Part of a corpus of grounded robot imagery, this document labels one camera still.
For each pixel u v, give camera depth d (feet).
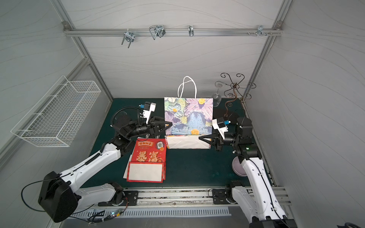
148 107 1.88
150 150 2.90
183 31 2.64
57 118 2.25
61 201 1.26
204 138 2.01
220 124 1.75
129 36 2.55
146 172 2.61
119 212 2.26
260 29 2.51
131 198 2.40
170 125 1.99
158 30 2.51
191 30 2.57
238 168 2.75
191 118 1.92
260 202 1.35
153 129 1.90
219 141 1.87
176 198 2.46
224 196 2.41
